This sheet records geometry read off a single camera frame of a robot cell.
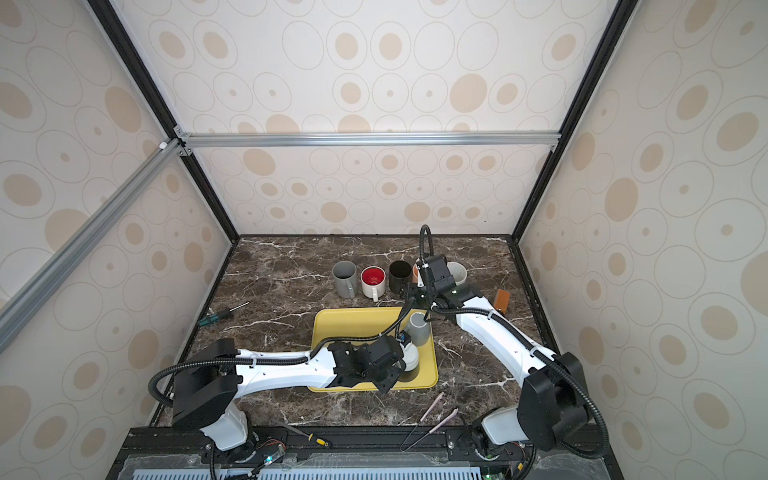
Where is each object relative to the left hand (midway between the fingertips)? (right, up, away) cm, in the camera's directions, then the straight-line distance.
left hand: (404, 373), depth 79 cm
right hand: (+2, +21, +5) cm, 21 cm away
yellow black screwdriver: (-21, -15, -5) cm, 27 cm away
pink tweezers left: (+5, -12, -1) cm, 13 cm away
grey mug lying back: (+5, +10, +6) cm, 13 cm away
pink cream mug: (+5, +26, +20) cm, 33 cm away
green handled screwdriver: (-58, +13, +18) cm, 62 cm away
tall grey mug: (-19, +26, +19) cm, 37 cm away
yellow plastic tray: (-16, +10, +16) cm, 25 cm away
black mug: (0, +26, +22) cm, 34 cm away
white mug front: (-10, +23, +24) cm, 35 cm away
